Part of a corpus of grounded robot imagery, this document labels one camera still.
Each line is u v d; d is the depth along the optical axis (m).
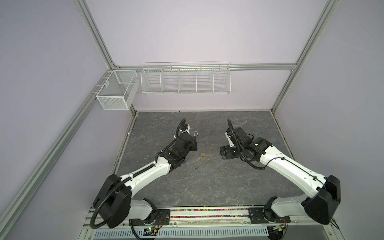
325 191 0.40
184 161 0.95
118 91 1.02
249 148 0.54
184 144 0.62
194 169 0.90
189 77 0.98
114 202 0.41
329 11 0.71
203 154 0.96
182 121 0.59
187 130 0.74
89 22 0.73
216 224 0.72
